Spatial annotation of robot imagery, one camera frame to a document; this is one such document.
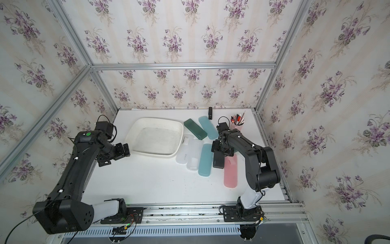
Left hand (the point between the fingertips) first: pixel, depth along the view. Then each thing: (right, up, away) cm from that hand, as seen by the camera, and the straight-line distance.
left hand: (122, 157), depth 75 cm
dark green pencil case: (+37, +13, +32) cm, 51 cm away
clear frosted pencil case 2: (+35, -2, +19) cm, 40 cm away
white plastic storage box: (+8, +7, +32) cm, 33 cm away
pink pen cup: (+65, +18, +24) cm, 71 cm away
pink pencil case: (+58, -11, +13) cm, 60 cm away
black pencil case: (+51, -6, +14) cm, 53 cm away
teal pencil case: (+43, -5, +16) cm, 46 cm away
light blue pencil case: (+47, +13, +32) cm, 58 cm away
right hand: (+53, -1, +18) cm, 55 cm away
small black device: (+48, +25, +40) cm, 67 cm away
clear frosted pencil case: (+29, 0, +23) cm, 37 cm away
